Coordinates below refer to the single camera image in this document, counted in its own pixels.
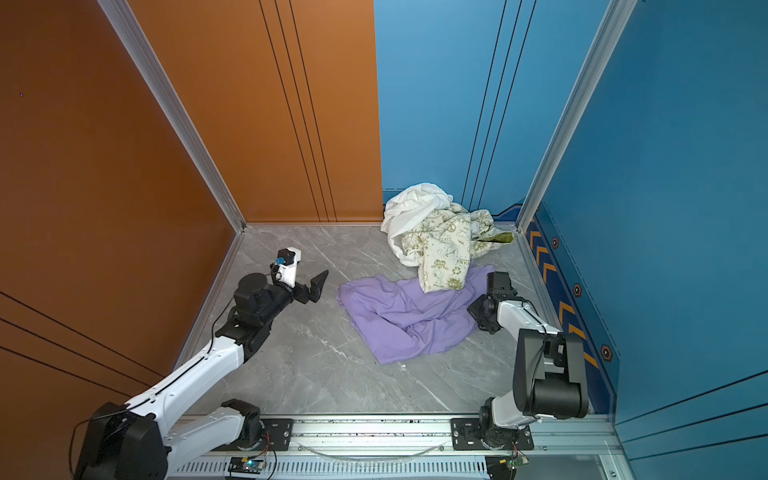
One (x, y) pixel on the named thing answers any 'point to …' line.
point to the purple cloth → (400, 321)
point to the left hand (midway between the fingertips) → (313, 263)
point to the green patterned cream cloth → (446, 241)
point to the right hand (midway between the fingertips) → (473, 312)
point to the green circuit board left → (245, 464)
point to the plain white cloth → (406, 209)
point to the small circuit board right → (518, 461)
